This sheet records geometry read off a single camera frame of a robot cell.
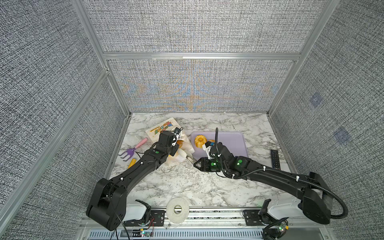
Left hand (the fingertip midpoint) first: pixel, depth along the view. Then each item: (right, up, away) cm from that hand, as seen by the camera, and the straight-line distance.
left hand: (171, 141), depth 87 cm
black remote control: (+63, -13, +4) cm, 65 cm away
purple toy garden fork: (-29, -8, +12) cm, 33 cm away
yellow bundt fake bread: (+17, 0, +12) cm, 21 cm away
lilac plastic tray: (+43, -2, +19) cm, 48 cm away
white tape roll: (+3, -37, -13) cm, 39 cm away
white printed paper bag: (+8, -4, +7) cm, 11 cm away
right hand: (+13, -11, -11) cm, 21 cm away
